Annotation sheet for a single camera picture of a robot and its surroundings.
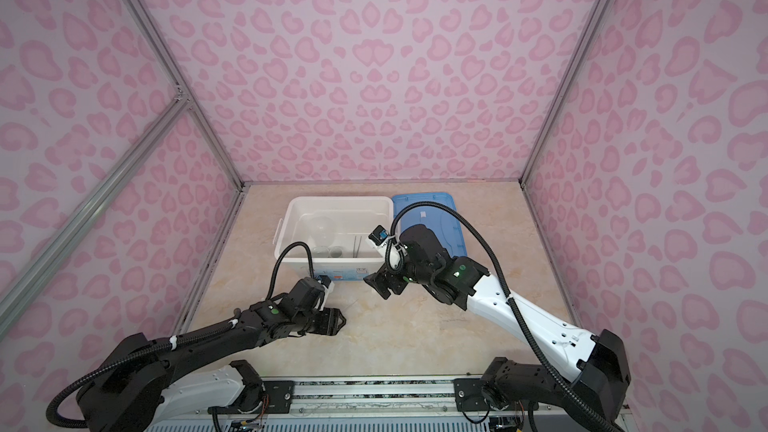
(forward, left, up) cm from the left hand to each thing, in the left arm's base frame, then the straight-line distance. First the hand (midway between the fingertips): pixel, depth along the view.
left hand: (340, 318), depth 84 cm
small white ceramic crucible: (+22, +4, 0) cm, 22 cm away
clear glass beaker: (+28, +9, +2) cm, 30 cm away
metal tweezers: (+22, -3, -2) cm, 22 cm away
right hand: (+6, -12, +20) cm, 24 cm away
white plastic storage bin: (+29, +4, +2) cm, 29 cm away
